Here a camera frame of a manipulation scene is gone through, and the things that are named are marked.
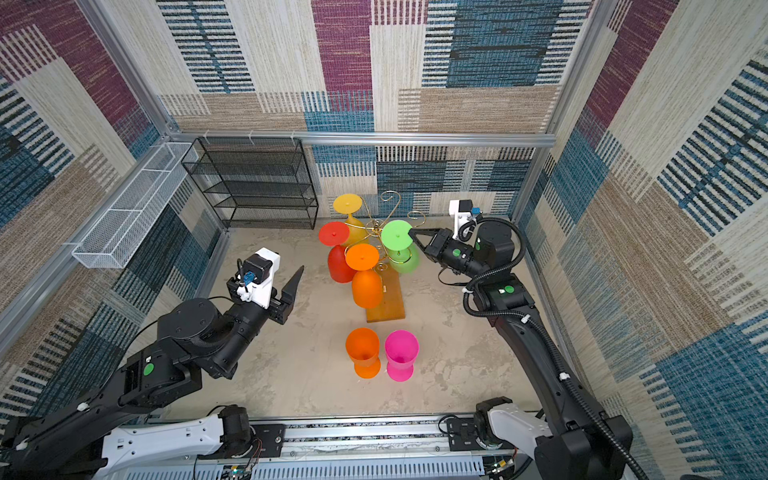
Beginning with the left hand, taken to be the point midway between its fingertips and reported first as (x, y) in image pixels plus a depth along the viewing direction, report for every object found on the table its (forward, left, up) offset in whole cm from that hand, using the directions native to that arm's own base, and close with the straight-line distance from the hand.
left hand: (286, 259), depth 54 cm
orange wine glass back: (-4, -12, -30) cm, 32 cm away
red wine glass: (+15, -6, -10) cm, 19 cm away
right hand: (+10, -23, -6) cm, 26 cm away
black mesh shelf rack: (+57, +29, -27) cm, 69 cm away
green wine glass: (+10, -22, -11) cm, 27 cm away
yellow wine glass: (+25, -9, -10) cm, 28 cm away
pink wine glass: (-4, -21, -32) cm, 39 cm away
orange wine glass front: (+6, -13, -19) cm, 24 cm away
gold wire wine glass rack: (+13, -20, -41) cm, 47 cm away
